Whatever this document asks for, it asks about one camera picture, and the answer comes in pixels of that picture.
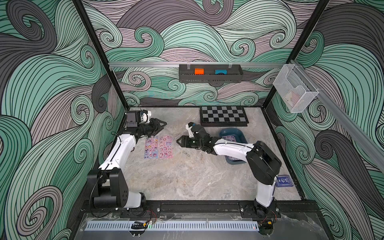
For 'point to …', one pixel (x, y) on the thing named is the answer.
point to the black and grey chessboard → (223, 116)
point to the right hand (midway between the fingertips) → (180, 140)
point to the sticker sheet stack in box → (231, 138)
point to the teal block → (216, 71)
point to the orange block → (199, 71)
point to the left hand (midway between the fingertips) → (165, 123)
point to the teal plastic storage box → (234, 135)
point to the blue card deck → (284, 180)
